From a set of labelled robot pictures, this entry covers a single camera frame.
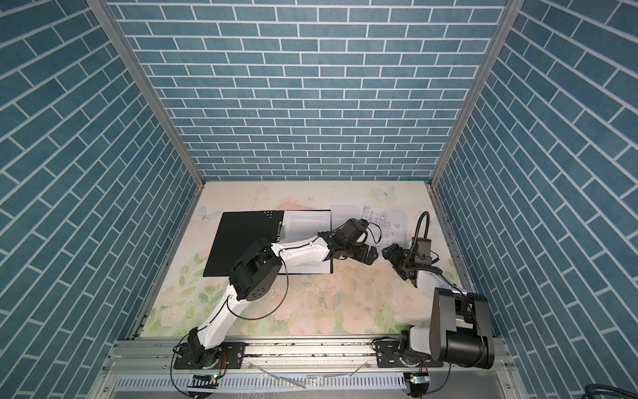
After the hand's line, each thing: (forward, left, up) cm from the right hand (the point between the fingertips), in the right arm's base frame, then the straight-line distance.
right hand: (387, 253), depth 93 cm
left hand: (0, +6, -1) cm, 7 cm away
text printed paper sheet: (+13, +36, -3) cm, 38 cm away
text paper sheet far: (+19, +19, -2) cm, 27 cm away
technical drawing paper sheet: (+14, -1, -3) cm, 14 cm away
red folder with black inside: (+6, +62, -2) cm, 62 cm away
